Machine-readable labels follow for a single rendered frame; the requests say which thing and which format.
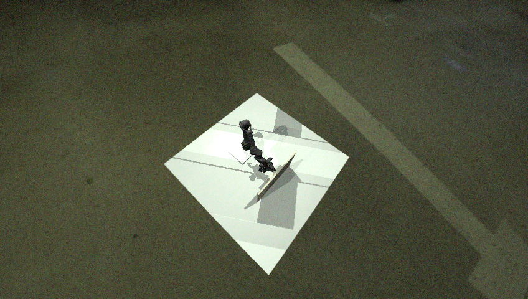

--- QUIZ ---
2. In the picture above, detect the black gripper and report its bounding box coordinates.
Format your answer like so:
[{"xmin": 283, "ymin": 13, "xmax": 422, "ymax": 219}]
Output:
[{"xmin": 259, "ymin": 157, "xmax": 276, "ymax": 173}]

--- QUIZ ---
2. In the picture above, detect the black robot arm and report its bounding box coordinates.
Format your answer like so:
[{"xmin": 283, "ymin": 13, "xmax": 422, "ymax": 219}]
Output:
[{"xmin": 239, "ymin": 119, "xmax": 264, "ymax": 172}]

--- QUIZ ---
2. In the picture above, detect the grey flat square panel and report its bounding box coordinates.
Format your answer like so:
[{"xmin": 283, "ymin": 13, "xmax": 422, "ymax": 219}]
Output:
[{"xmin": 257, "ymin": 151, "xmax": 296, "ymax": 202}]

